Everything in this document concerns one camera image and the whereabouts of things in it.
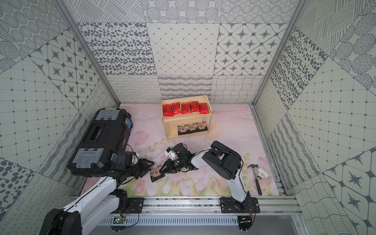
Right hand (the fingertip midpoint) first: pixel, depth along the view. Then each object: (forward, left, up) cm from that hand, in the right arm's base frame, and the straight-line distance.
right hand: (162, 172), depth 84 cm
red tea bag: (+30, -24, +22) cm, 45 cm away
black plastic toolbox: (+15, +31, +16) cm, 39 cm away
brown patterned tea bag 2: (+30, -10, +2) cm, 32 cm away
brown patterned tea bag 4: (+33, -24, +1) cm, 41 cm away
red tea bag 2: (+33, -19, +22) cm, 44 cm away
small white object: (0, -57, 0) cm, 57 cm away
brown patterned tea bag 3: (+33, -17, +1) cm, 37 cm away
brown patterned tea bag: (0, +4, 0) cm, 4 cm away
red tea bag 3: (+32, -13, +22) cm, 41 cm away
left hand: (+5, +6, +3) cm, 8 cm away
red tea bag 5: (+29, -2, +22) cm, 37 cm away
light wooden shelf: (+36, -1, +1) cm, 36 cm away
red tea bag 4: (+30, -7, +23) cm, 39 cm away
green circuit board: (-23, +19, -3) cm, 30 cm away
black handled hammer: (-7, -55, -3) cm, 56 cm away
